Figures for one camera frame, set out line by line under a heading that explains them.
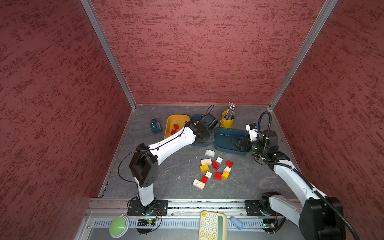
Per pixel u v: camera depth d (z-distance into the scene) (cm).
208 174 85
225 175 82
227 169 87
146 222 71
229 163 90
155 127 100
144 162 45
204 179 83
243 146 73
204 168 87
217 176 83
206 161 90
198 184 81
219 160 90
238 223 69
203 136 58
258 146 70
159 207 74
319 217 40
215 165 87
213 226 68
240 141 72
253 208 74
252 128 74
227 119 97
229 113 100
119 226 69
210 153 92
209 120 64
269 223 71
